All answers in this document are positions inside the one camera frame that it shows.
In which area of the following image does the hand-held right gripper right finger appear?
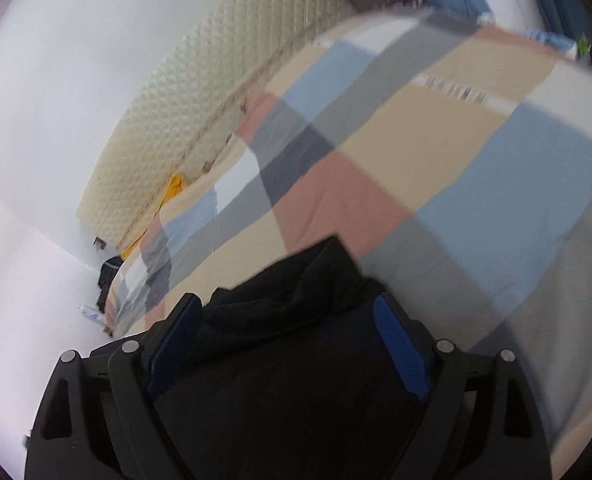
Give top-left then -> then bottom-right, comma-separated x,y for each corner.
371,292 -> 554,480

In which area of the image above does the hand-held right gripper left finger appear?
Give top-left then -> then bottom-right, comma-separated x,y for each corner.
26,292 -> 204,480

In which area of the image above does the black puffer jacket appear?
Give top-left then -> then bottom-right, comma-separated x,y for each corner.
146,235 -> 441,480

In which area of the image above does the white bottle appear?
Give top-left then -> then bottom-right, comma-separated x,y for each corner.
78,302 -> 105,324

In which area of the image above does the black bag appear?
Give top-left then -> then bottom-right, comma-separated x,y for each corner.
96,255 -> 124,311

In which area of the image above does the yellow pillow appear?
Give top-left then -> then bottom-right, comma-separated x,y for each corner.
120,172 -> 187,261

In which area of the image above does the cream quilted headboard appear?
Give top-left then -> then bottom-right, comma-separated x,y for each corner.
76,0 -> 361,251

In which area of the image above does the checkered duvet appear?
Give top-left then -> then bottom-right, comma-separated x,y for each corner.
103,7 -> 592,480

